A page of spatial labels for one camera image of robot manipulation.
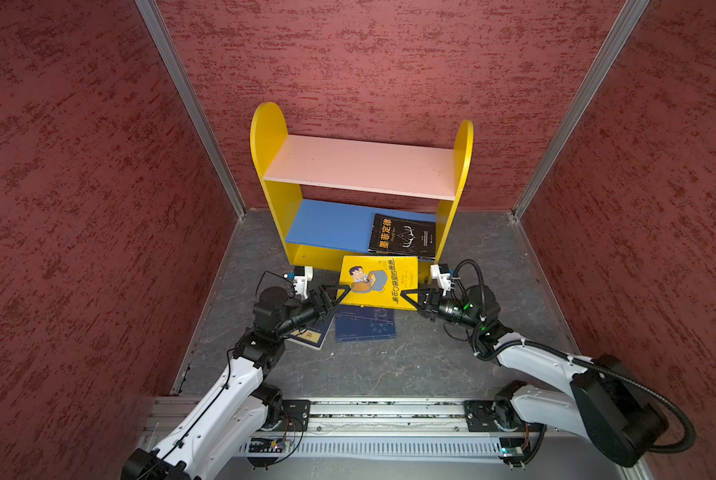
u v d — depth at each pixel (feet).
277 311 1.91
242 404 1.68
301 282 2.31
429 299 2.32
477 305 1.97
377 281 2.54
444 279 2.47
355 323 2.94
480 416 2.41
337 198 3.99
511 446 2.34
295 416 2.42
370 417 2.48
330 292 2.20
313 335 2.86
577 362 1.54
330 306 2.12
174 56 2.56
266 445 2.34
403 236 3.04
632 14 2.34
